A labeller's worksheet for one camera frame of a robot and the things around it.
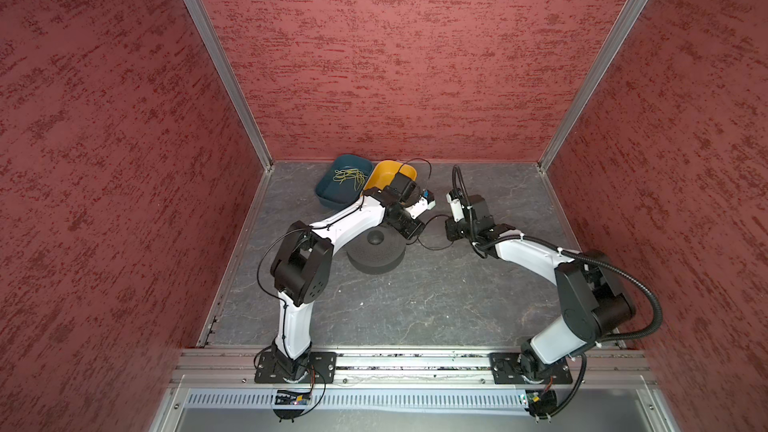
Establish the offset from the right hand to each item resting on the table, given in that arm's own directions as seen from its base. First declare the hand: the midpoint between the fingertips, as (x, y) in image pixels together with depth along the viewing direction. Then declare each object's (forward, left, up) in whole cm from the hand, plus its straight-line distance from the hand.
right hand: (447, 225), depth 94 cm
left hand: (-4, +11, +2) cm, 12 cm away
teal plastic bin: (+23, +36, -3) cm, 43 cm away
